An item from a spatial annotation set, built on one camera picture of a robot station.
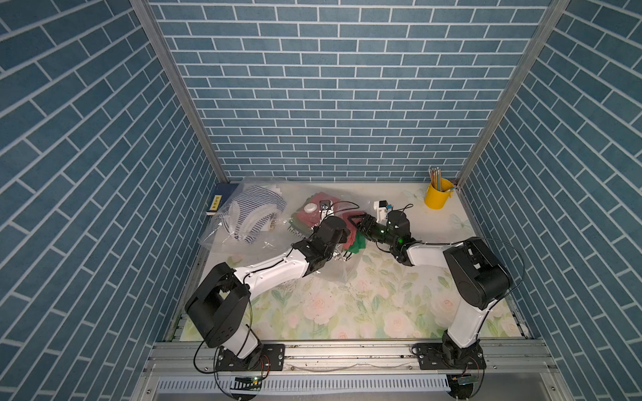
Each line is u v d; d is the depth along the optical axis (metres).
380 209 0.87
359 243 0.96
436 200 1.09
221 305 0.43
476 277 0.50
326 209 0.73
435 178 1.04
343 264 0.94
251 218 1.05
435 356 0.74
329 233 0.63
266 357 0.73
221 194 1.15
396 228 0.73
